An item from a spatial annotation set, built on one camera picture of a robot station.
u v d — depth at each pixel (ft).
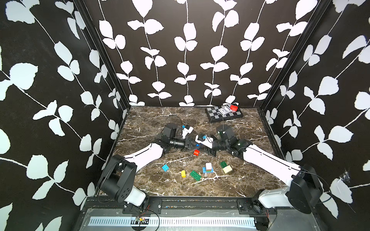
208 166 2.67
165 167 2.82
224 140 2.05
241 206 2.41
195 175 2.81
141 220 2.30
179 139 2.40
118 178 1.43
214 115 3.66
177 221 2.30
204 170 2.76
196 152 3.07
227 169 2.84
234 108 3.85
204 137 2.13
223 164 2.89
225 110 3.75
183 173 2.75
